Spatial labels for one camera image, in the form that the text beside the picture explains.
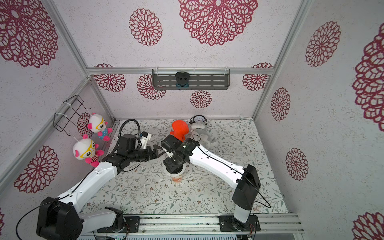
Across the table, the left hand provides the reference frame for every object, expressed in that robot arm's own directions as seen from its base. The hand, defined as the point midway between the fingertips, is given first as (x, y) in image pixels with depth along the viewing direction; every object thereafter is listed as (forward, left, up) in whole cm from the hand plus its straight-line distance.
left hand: (162, 153), depth 79 cm
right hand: (-5, -5, -1) cm, 7 cm away
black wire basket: (+19, +48, +14) cm, 54 cm away
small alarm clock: (+43, -20, -19) cm, 51 cm away
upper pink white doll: (+21, +43, 0) cm, 48 cm away
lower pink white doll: (+2, +41, +1) cm, 41 cm away
